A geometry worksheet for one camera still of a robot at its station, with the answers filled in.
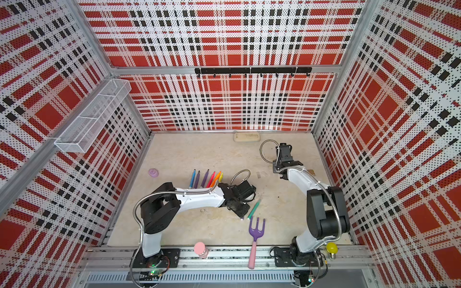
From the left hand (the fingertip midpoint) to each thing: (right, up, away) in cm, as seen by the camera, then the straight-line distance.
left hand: (245, 210), depth 87 cm
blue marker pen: (-29, +13, +12) cm, 34 cm away
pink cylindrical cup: (-18, -9, -18) cm, 27 cm away
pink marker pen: (-19, +13, +12) cm, 26 cm away
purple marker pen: (-27, +13, +12) cm, 32 cm away
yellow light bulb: (+36, -11, -13) cm, 40 cm away
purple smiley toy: (-51, +17, +12) cm, 55 cm away
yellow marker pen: (-13, +14, +12) cm, 23 cm away
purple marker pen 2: (-22, +15, +13) cm, 29 cm away
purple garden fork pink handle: (+5, -9, -6) cm, 12 cm away
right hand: (+21, +22, +7) cm, 31 cm away
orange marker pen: (-16, +13, +12) cm, 24 cm away
